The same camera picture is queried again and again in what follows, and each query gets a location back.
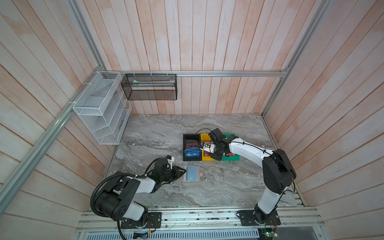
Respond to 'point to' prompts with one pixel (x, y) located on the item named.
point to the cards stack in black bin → (192, 148)
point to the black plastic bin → (190, 137)
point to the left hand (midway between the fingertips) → (185, 174)
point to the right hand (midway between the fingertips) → (214, 151)
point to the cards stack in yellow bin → (206, 153)
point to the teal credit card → (192, 173)
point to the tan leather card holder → (185, 175)
